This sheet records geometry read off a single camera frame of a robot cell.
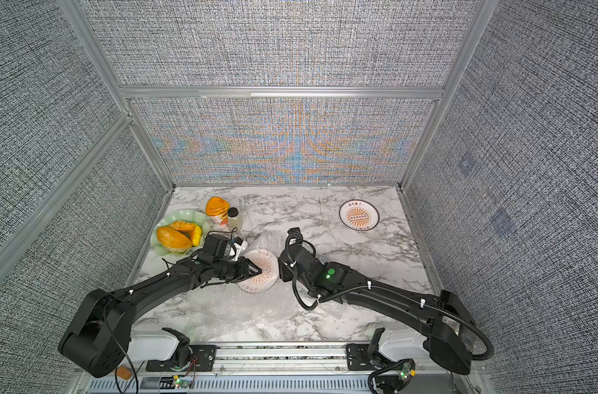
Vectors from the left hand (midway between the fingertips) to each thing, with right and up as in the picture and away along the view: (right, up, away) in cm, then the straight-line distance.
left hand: (263, 271), depth 83 cm
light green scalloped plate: (-33, +18, +20) cm, 43 cm away
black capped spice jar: (-14, +17, +15) cm, 26 cm away
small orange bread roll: (-33, +14, +12) cm, 38 cm away
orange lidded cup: (-21, +21, +16) cm, 34 cm away
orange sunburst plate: (+1, +1, +10) cm, 10 cm away
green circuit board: (-21, -28, -14) cm, 38 cm away
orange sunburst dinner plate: (+39, +18, +24) cm, 49 cm away
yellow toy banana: (-28, +11, +15) cm, 34 cm away
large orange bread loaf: (-34, +10, +8) cm, 37 cm away
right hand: (+7, +7, -7) cm, 12 cm away
